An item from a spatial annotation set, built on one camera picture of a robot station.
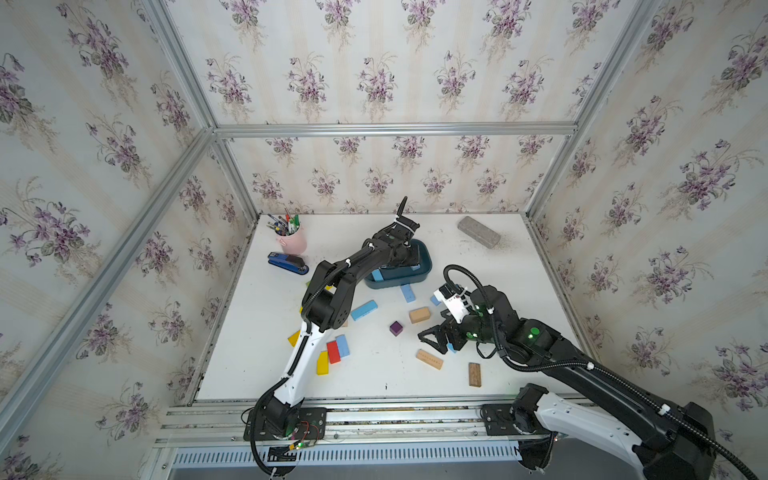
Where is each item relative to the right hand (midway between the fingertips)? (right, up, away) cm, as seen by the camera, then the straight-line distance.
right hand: (437, 324), depth 74 cm
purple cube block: (-10, -5, +14) cm, 18 cm away
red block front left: (-28, -11, +10) cm, 32 cm away
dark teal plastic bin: (-7, +10, +27) cm, 29 cm away
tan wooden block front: (-1, -13, +9) cm, 16 cm away
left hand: (-3, +15, +29) cm, 33 cm away
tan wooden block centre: (-3, -2, +17) cm, 17 cm away
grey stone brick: (+22, +25, +37) cm, 49 cm away
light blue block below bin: (-6, +4, +24) cm, 25 cm away
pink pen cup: (-45, +20, +28) cm, 57 cm away
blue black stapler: (-46, +13, +27) cm, 55 cm away
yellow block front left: (-31, -13, +8) cm, 35 cm away
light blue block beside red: (-26, -10, +11) cm, 30 cm away
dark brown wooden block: (+11, -16, +6) cm, 20 cm away
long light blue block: (-20, -1, +19) cm, 28 cm away
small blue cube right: (-2, +7, -7) cm, 10 cm away
